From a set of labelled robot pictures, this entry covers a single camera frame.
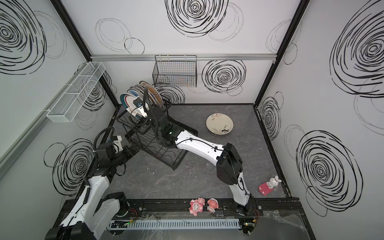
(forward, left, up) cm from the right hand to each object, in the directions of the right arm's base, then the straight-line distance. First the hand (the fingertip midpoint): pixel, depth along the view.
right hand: (145, 100), depth 71 cm
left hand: (-11, +8, -24) cm, 28 cm away
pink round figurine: (-37, -33, -35) cm, 61 cm away
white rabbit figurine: (-28, -64, -31) cm, 76 cm away
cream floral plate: (+14, -41, -36) cm, 57 cm away
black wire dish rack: (-6, +1, -13) cm, 15 cm away
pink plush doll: (-38, -25, -34) cm, 57 cm away
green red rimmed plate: (+4, +12, -4) cm, 13 cm away
